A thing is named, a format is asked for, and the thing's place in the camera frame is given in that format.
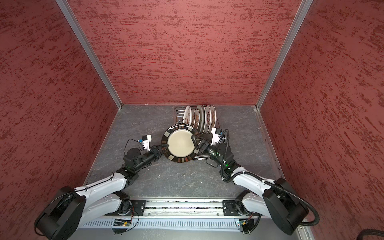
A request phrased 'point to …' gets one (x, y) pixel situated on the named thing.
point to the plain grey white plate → (202, 111)
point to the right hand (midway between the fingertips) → (192, 140)
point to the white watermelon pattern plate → (187, 116)
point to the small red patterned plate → (197, 118)
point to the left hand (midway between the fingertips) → (169, 147)
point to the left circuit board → (121, 222)
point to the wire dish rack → (178, 111)
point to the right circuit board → (247, 224)
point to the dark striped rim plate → (181, 148)
